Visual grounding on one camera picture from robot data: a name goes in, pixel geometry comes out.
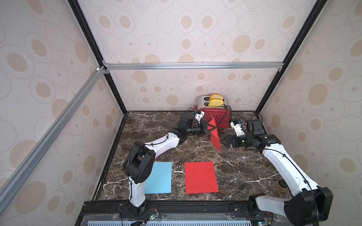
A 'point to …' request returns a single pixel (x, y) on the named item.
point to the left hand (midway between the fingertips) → (219, 128)
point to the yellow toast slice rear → (216, 96)
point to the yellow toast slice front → (216, 102)
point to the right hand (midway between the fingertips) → (227, 141)
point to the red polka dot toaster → (221, 114)
